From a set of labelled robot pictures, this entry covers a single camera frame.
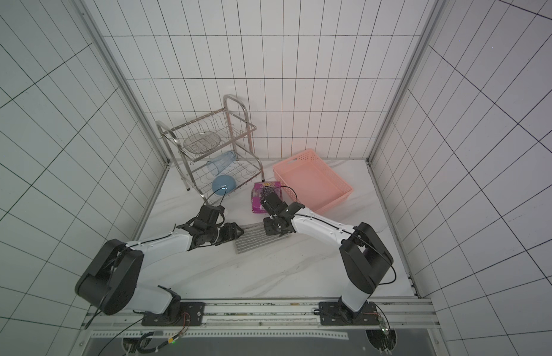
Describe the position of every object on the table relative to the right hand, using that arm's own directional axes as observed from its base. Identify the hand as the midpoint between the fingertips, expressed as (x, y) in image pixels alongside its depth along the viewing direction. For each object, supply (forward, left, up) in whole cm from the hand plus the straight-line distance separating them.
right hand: (264, 229), depth 87 cm
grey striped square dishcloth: (-1, +4, -5) cm, 7 cm away
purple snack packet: (+22, +4, -1) cm, 22 cm away
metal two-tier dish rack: (+18, +18, +25) cm, 36 cm away
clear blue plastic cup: (+34, +27, 0) cm, 43 cm away
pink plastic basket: (+29, -20, -4) cm, 35 cm away
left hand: (-2, +12, -4) cm, 13 cm away
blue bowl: (+20, +21, +2) cm, 29 cm away
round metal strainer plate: (+28, +28, +21) cm, 44 cm away
